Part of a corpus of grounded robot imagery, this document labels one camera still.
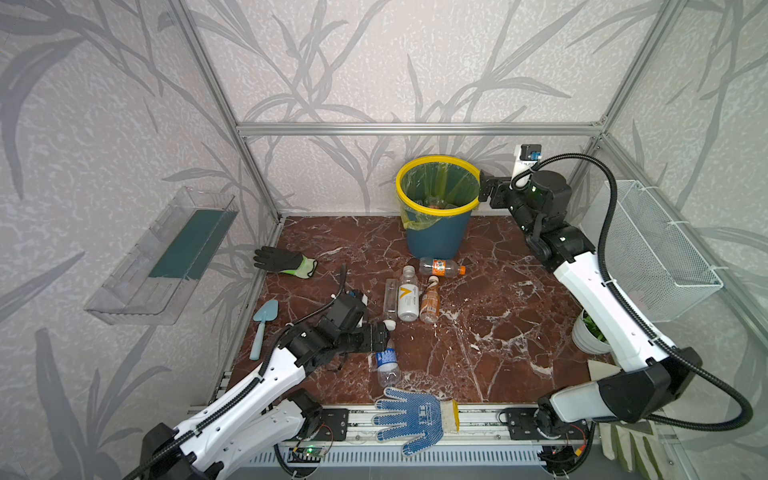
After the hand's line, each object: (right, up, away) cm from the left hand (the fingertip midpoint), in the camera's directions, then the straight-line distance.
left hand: (380, 328), depth 76 cm
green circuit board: (-17, -29, -6) cm, 34 cm away
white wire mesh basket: (+60, +19, -11) cm, 64 cm away
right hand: (+29, +41, -7) cm, 51 cm away
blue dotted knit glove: (+10, -22, -1) cm, 24 cm away
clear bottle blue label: (+2, -11, +3) cm, 12 cm away
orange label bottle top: (+18, +14, +22) cm, 32 cm away
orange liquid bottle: (+14, +4, +15) cm, 21 cm away
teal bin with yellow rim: (+17, +39, +26) cm, 50 cm away
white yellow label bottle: (+7, +6, +14) cm, 17 cm away
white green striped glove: (+61, -26, -7) cm, 67 cm away
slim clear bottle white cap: (+2, +4, +13) cm, 14 cm away
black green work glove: (-36, +15, +29) cm, 49 cm away
